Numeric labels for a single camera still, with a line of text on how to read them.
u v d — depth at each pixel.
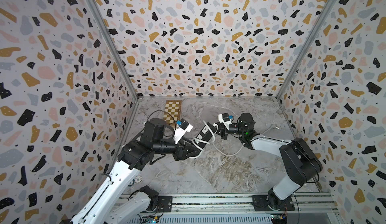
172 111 1.09
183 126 0.55
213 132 0.59
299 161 0.47
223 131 0.73
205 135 0.60
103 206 0.38
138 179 0.82
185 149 0.55
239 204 0.76
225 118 0.67
